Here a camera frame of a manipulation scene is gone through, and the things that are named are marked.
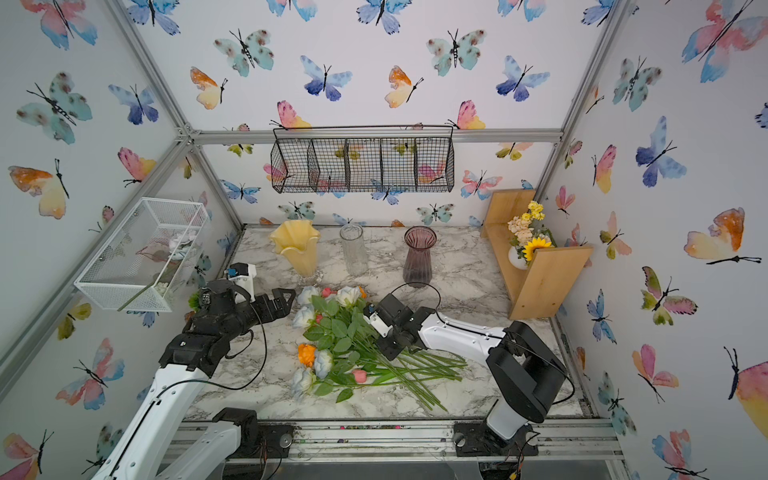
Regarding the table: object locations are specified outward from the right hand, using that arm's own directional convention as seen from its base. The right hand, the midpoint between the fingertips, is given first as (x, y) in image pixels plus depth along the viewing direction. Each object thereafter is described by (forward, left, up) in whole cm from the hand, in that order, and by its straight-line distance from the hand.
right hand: (386, 340), depth 86 cm
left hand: (+4, +26, +17) cm, 31 cm away
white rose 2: (-8, +16, +1) cm, 18 cm away
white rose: (+9, +12, +7) cm, 16 cm away
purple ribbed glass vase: (+22, -8, +7) cm, 25 cm away
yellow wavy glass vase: (+27, +30, +11) cm, 41 cm away
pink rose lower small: (-9, +6, -3) cm, 12 cm away
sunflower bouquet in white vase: (+27, -40, +17) cm, 52 cm away
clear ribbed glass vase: (+26, +12, +8) cm, 30 cm away
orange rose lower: (-5, +22, -1) cm, 22 cm away
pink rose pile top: (+14, +20, +2) cm, 24 cm away
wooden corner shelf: (+14, -43, +9) cm, 46 cm away
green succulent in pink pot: (+5, +54, +8) cm, 55 cm away
